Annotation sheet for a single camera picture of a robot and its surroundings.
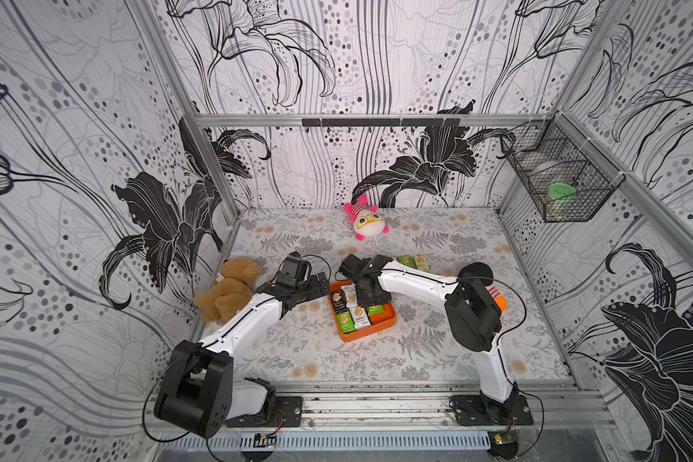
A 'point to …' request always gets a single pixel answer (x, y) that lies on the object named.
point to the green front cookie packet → (346, 321)
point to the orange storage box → (380, 321)
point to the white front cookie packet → (360, 317)
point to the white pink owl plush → (368, 222)
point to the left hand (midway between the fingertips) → (319, 291)
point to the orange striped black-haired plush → (481, 271)
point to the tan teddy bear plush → (231, 291)
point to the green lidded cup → (557, 200)
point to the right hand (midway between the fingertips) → (372, 298)
